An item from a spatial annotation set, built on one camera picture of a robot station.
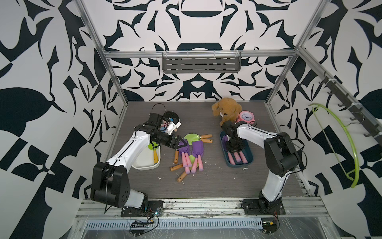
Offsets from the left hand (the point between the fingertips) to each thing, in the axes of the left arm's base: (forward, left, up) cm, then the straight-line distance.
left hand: (180, 141), depth 82 cm
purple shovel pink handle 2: (0, -2, -13) cm, 13 cm away
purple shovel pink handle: (-7, -36, -11) cm, 39 cm away
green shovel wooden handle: (-4, +3, -12) cm, 13 cm away
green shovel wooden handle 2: (+11, -7, -14) cm, 19 cm away
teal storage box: (-1, -40, -13) cm, 43 cm away
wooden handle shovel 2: (-15, -1, -12) cm, 19 cm away
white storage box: (-4, +21, -14) cm, 26 cm away
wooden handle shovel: (-10, +4, -11) cm, 16 cm away
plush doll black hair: (+24, +9, -9) cm, 28 cm away
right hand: (+1, -32, -13) cm, 35 cm away
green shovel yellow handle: (-9, +11, +12) cm, 19 cm away
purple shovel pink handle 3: (+1, -10, -15) cm, 18 cm away
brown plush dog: (+21, -30, +2) cm, 37 cm away
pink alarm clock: (+26, -47, -12) cm, 55 cm away
